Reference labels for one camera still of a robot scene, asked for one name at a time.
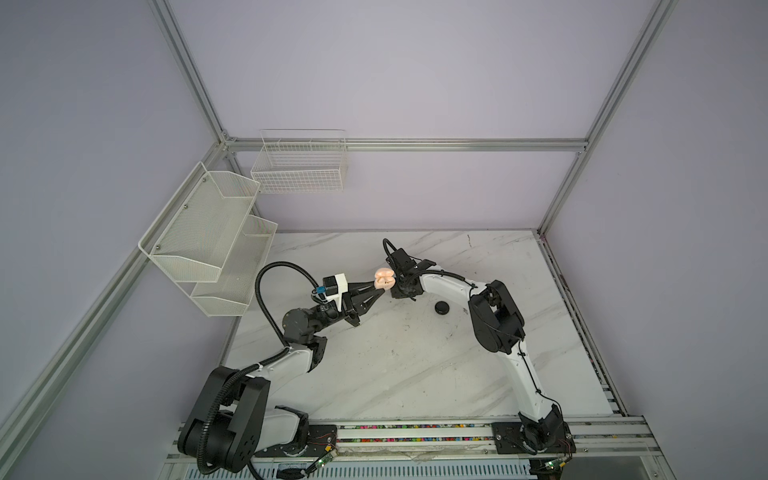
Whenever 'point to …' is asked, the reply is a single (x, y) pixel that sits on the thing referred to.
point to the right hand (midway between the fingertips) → (392, 293)
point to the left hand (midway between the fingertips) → (380, 288)
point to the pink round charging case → (384, 278)
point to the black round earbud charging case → (442, 307)
